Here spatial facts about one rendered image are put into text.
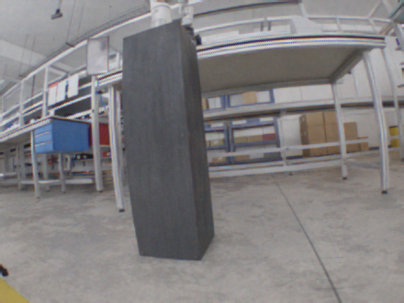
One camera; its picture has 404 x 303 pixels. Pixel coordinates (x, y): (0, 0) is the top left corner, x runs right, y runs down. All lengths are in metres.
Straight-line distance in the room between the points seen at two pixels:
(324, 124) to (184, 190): 4.23
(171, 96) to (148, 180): 0.29
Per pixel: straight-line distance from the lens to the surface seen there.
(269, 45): 1.27
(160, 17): 0.97
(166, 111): 0.69
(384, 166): 1.47
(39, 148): 2.68
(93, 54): 2.81
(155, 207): 0.72
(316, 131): 4.60
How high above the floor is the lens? 0.35
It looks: 1 degrees up
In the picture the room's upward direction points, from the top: 5 degrees counter-clockwise
